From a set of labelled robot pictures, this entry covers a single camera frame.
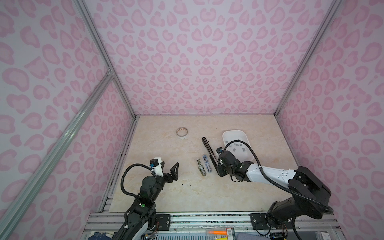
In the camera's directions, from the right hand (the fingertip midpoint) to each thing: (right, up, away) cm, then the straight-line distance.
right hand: (219, 165), depth 88 cm
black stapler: (-3, +5, +7) cm, 10 cm away
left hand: (-26, +4, -9) cm, 28 cm away
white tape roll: (-24, +19, +22) cm, 37 cm away
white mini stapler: (-11, -2, +2) cm, 11 cm away
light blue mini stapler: (-7, 0, +5) cm, 8 cm away
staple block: (+7, +14, -13) cm, 20 cm away
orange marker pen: (-3, -27, -18) cm, 32 cm away
